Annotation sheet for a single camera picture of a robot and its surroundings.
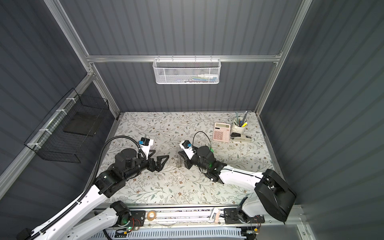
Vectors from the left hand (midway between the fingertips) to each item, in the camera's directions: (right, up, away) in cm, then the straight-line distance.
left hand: (162, 153), depth 72 cm
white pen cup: (+47, +14, +30) cm, 57 cm away
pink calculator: (+35, +9, +34) cm, 50 cm away
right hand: (+9, -1, +7) cm, 11 cm away
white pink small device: (+26, -31, +2) cm, 41 cm away
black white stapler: (+45, +6, +29) cm, 54 cm away
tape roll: (-8, -32, +3) cm, 33 cm away
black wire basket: (-48, +9, 0) cm, 49 cm away
